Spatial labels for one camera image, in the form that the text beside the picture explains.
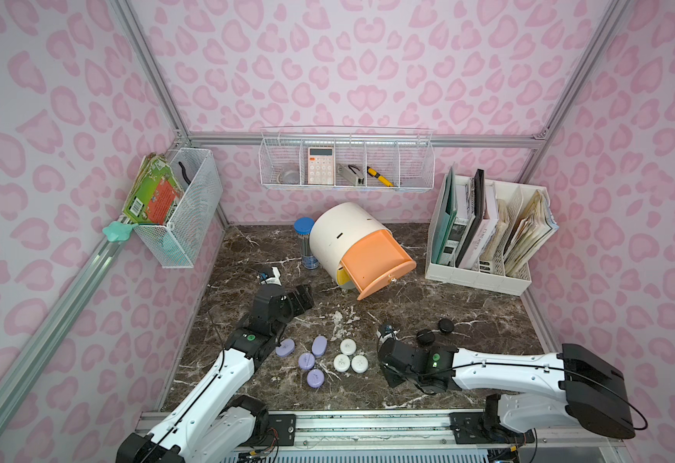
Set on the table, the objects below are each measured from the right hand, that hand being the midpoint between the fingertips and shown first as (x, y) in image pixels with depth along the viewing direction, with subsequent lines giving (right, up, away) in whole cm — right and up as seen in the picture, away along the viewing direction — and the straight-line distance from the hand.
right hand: (384, 365), depth 81 cm
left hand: (-24, +22, +1) cm, 33 cm away
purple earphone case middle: (-22, 0, +3) cm, 22 cm away
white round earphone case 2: (-12, 0, +1) cm, 12 cm away
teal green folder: (+18, +41, 0) cm, 45 cm away
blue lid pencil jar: (-24, +40, +12) cm, 48 cm away
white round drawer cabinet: (-14, +39, +10) cm, 42 cm away
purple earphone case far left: (-28, +3, +5) cm, 29 cm away
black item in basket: (-60, +56, +7) cm, 83 cm away
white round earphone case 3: (-7, 0, +1) cm, 7 cm away
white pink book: (+32, +38, +7) cm, 50 cm away
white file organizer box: (+37, +24, +15) cm, 46 cm away
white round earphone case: (-10, +3, +5) cm, 12 cm away
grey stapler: (-8, +54, +9) cm, 56 cm away
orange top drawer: (-2, +29, +3) cm, 29 cm away
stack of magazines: (+44, +38, +5) cm, 59 cm away
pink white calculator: (-19, +60, +14) cm, 64 cm away
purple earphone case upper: (-19, +4, +5) cm, 20 cm away
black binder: (+30, +50, +7) cm, 59 cm away
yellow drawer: (-12, +24, +4) cm, 27 cm away
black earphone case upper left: (+14, +6, +7) cm, 16 cm away
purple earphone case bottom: (-19, -3, -1) cm, 19 cm away
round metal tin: (-29, +56, +12) cm, 64 cm away
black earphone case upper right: (+21, +8, +10) cm, 24 cm away
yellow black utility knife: (+1, +57, +17) cm, 59 cm away
